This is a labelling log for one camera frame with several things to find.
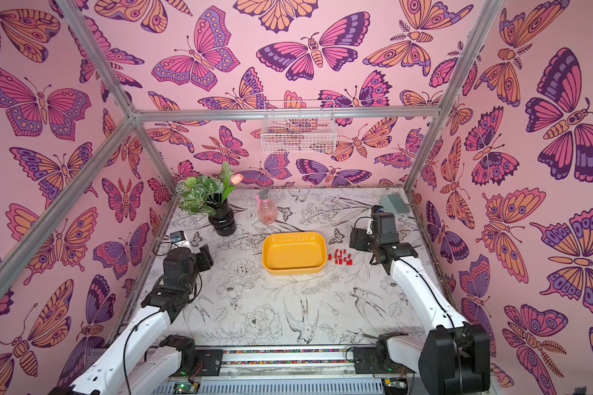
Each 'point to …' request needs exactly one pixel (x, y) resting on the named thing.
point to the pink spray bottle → (267, 210)
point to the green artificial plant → (200, 193)
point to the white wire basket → (299, 136)
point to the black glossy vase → (223, 221)
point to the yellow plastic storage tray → (293, 253)
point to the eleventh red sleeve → (349, 262)
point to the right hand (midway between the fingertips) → (358, 234)
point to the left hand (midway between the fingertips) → (201, 245)
